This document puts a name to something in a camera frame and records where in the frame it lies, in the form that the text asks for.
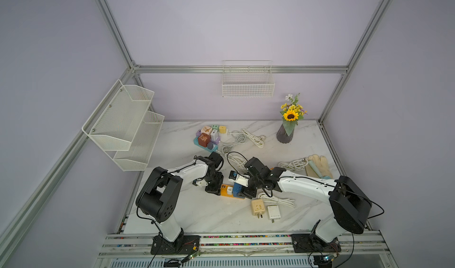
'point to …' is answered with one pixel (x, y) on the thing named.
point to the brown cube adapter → (204, 139)
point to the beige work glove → (321, 165)
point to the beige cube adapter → (258, 207)
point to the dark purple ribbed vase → (282, 136)
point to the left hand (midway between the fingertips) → (223, 187)
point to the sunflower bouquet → (292, 112)
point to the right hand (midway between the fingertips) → (242, 188)
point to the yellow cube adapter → (223, 129)
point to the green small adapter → (215, 127)
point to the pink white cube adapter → (207, 130)
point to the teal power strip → (196, 142)
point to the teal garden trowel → (314, 167)
